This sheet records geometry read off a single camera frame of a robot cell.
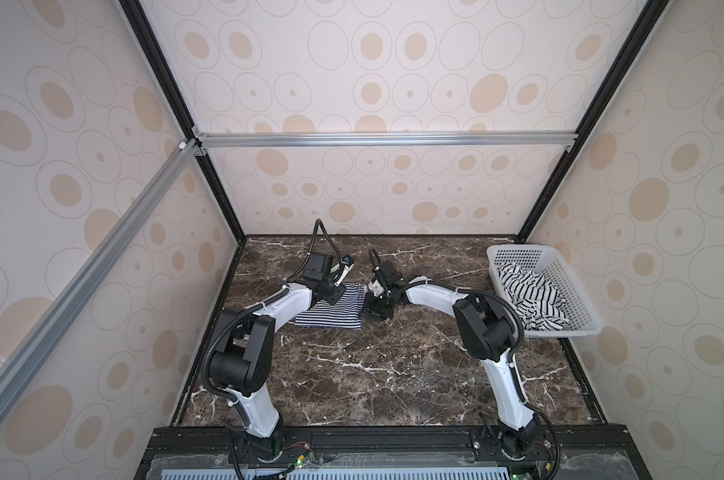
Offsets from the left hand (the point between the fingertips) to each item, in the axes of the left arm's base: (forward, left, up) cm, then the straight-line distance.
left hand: (345, 280), depth 95 cm
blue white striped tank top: (-8, 0, -7) cm, 10 cm away
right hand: (-6, -9, -9) cm, 14 cm away
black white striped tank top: (-4, -62, -4) cm, 63 cm away
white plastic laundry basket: (+11, -72, -3) cm, 73 cm away
